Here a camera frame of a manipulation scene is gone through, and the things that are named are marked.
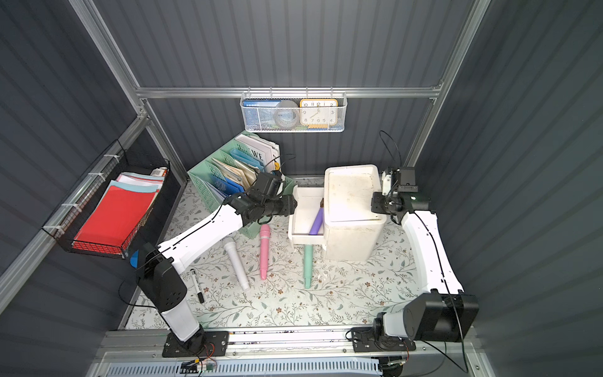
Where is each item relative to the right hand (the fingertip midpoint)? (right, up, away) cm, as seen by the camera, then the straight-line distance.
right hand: (387, 202), depth 79 cm
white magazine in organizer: (-43, +21, +17) cm, 51 cm away
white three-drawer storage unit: (-12, -10, -4) cm, 16 cm away
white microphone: (-57, -19, +12) cm, 61 cm away
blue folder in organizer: (-58, +6, +10) cm, 59 cm away
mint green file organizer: (-64, +5, +6) cm, 64 cm away
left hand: (-33, 0, +3) cm, 33 cm away
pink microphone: (-45, -14, +17) cm, 50 cm away
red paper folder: (-87, -5, -7) cm, 88 cm away
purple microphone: (-23, -8, +12) cm, 27 cm away
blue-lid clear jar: (-81, -18, -7) cm, 83 cm away
